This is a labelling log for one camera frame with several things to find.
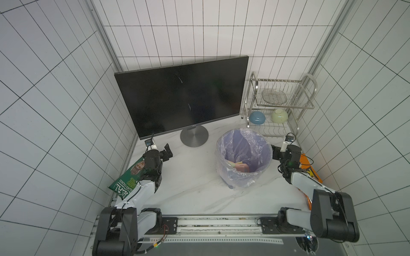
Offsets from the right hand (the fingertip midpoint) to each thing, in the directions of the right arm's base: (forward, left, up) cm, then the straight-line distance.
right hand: (273, 143), depth 90 cm
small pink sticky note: (-15, +19, -2) cm, 24 cm away
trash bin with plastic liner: (-8, +18, -1) cm, 20 cm away
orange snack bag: (-5, -22, -13) cm, 26 cm away
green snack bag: (-28, +81, -5) cm, 85 cm away
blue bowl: (+22, +6, -2) cm, 23 cm away
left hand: (-8, +65, +1) cm, 65 cm away
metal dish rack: (+14, +1, +16) cm, 21 cm away
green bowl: (+24, -10, -1) cm, 26 cm away
